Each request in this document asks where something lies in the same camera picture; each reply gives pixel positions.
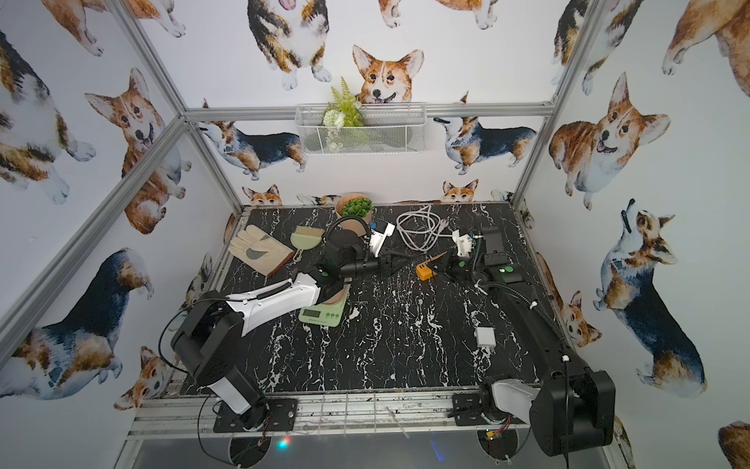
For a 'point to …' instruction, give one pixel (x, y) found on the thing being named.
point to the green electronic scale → (328, 314)
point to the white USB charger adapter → (485, 336)
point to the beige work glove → (259, 251)
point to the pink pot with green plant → (357, 205)
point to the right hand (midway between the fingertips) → (425, 262)
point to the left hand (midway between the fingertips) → (415, 258)
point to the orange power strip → (424, 272)
